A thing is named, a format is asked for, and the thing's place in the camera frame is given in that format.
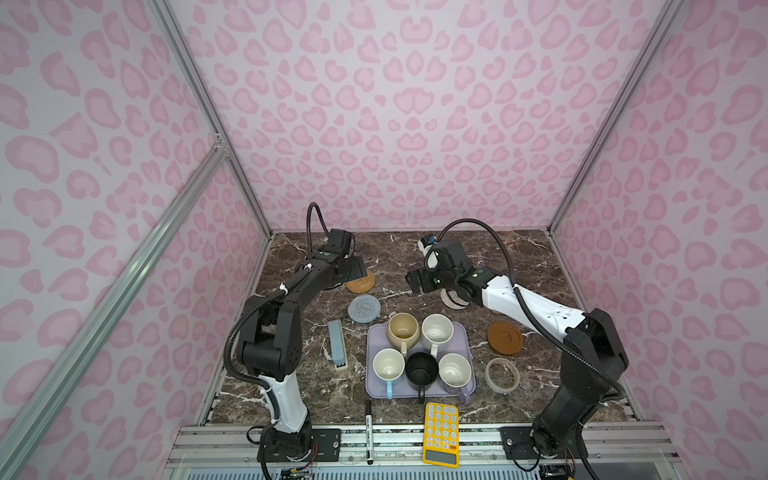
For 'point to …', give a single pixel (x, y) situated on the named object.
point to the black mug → (422, 370)
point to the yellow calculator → (441, 440)
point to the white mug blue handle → (389, 365)
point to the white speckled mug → (436, 331)
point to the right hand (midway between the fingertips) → (421, 270)
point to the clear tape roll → (502, 375)
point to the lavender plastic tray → (377, 340)
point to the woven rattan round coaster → (362, 285)
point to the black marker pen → (368, 425)
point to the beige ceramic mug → (403, 330)
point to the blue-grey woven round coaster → (364, 308)
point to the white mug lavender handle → (454, 374)
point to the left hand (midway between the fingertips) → (354, 266)
